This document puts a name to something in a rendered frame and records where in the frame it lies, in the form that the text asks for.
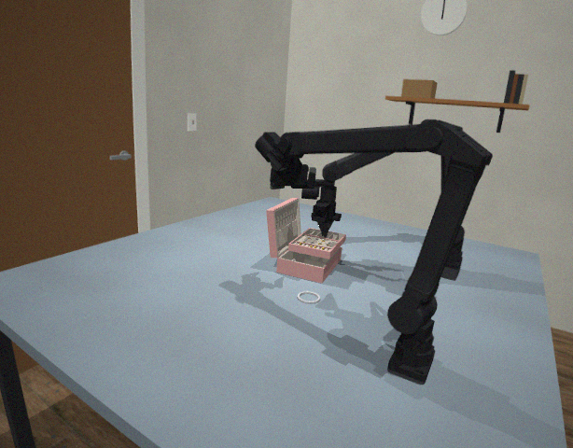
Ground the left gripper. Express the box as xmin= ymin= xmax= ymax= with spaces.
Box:
xmin=270 ymin=164 xmax=316 ymax=189

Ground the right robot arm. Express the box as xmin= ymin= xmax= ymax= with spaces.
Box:
xmin=301 ymin=153 xmax=465 ymax=270

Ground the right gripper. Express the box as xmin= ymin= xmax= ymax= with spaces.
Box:
xmin=311 ymin=213 xmax=342 ymax=238

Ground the beige jewelry tray with pink rim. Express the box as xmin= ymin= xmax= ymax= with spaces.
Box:
xmin=288 ymin=228 xmax=346 ymax=259

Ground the pink jewelry box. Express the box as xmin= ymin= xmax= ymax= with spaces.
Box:
xmin=266 ymin=198 xmax=342 ymax=283

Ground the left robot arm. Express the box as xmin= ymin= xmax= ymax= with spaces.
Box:
xmin=255 ymin=122 xmax=493 ymax=382

